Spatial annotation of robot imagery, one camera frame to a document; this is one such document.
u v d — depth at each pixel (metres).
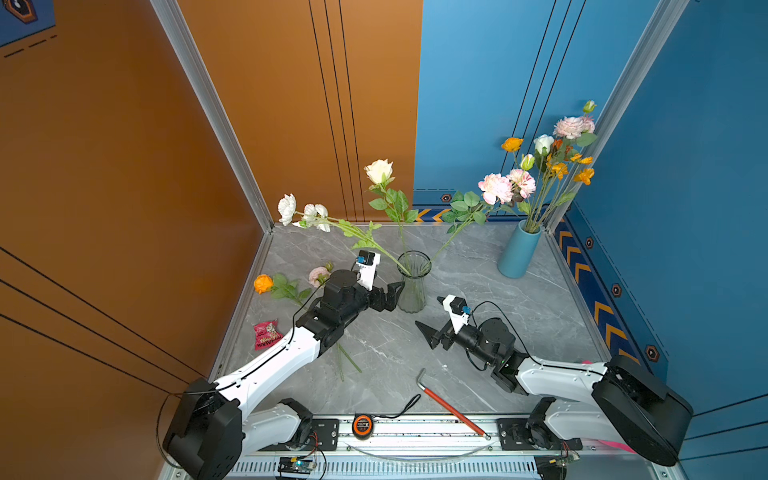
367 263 0.67
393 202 0.79
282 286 0.99
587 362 0.50
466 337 0.70
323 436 0.74
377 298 0.69
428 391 0.79
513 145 0.91
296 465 0.71
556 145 0.85
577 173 0.81
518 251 0.96
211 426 0.39
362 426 0.72
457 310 0.66
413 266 0.86
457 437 0.75
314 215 0.71
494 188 0.63
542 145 0.85
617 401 0.43
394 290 0.70
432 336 0.70
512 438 0.72
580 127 0.78
